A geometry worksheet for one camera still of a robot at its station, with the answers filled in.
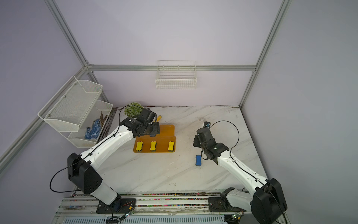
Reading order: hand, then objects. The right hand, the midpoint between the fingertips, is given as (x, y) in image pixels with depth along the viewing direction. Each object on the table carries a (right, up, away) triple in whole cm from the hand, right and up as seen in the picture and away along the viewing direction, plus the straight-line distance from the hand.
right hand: (198, 139), depth 84 cm
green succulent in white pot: (-45, +19, +14) cm, 51 cm away
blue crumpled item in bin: (-68, +4, +4) cm, 68 cm away
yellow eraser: (-40, -6, +9) cm, 41 cm away
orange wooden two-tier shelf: (-20, +3, +7) cm, 22 cm away
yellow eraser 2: (-30, -7, +9) cm, 32 cm away
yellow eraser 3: (-18, -6, +10) cm, 21 cm away
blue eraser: (0, -14, +6) cm, 15 cm away
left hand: (-28, +5, -1) cm, 28 cm away
